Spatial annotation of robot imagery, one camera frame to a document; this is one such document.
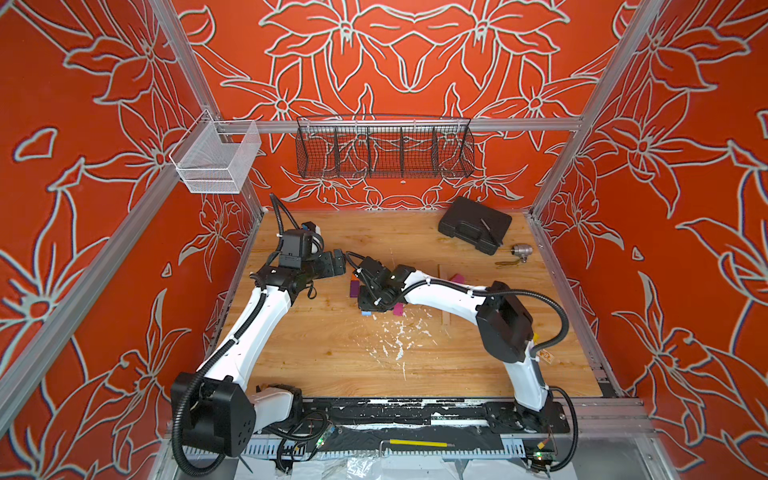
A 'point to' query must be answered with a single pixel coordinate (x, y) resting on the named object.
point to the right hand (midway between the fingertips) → (359, 299)
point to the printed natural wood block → (546, 355)
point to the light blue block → (366, 313)
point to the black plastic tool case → (475, 224)
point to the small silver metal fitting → (521, 250)
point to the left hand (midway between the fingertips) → (331, 256)
